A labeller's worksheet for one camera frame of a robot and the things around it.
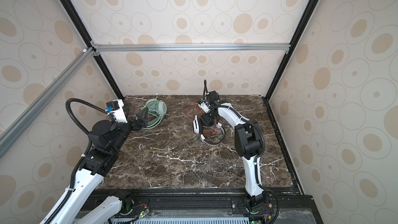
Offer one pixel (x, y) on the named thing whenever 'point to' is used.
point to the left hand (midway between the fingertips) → (141, 107)
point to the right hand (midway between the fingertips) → (208, 116)
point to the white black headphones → (196, 129)
